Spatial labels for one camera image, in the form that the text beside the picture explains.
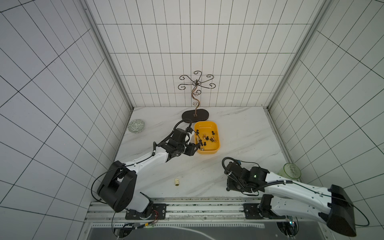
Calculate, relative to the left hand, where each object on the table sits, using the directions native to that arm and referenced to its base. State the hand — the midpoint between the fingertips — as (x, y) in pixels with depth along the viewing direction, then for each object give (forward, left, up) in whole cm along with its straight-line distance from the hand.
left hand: (192, 149), depth 86 cm
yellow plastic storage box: (+17, -10, -8) cm, 22 cm away
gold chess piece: (+14, -8, -7) cm, 18 cm away
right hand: (-17, -18, -5) cm, 26 cm away
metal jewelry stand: (+34, -2, -7) cm, 35 cm away
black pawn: (+13, -10, -8) cm, 18 cm away
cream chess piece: (-16, +8, -7) cm, 20 cm away
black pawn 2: (+19, -3, -8) cm, 20 cm away
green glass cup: (-8, -60, -11) cm, 62 cm away
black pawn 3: (+18, -15, -8) cm, 24 cm away
